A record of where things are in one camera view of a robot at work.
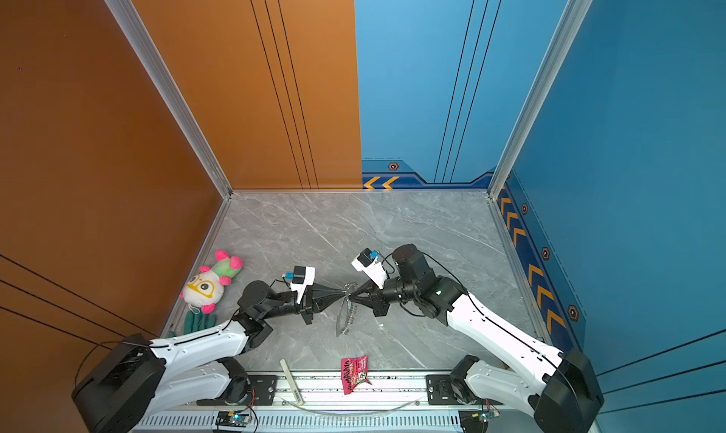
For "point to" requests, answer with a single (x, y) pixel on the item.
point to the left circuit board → (233, 419)
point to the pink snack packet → (353, 372)
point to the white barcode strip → (291, 383)
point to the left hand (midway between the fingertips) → (343, 293)
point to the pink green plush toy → (205, 288)
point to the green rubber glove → (195, 323)
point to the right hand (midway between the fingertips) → (354, 297)
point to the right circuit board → (475, 421)
